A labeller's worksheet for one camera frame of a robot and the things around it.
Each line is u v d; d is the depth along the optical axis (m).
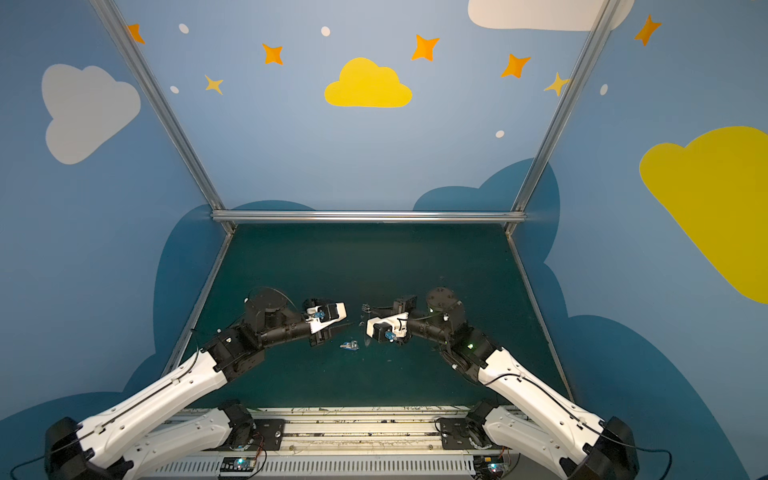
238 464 0.71
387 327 0.56
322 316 0.56
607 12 0.69
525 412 0.47
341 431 0.77
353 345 0.90
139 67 0.77
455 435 0.74
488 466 0.71
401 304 0.62
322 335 0.61
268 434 0.74
